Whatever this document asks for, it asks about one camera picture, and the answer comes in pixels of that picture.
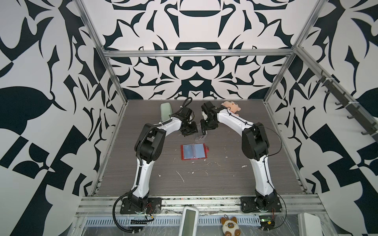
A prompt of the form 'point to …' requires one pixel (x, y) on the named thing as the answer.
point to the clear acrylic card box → (199, 135)
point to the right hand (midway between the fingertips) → (205, 126)
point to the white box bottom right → (309, 225)
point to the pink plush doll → (234, 106)
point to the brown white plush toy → (230, 227)
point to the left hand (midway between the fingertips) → (197, 128)
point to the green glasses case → (165, 110)
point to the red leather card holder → (193, 151)
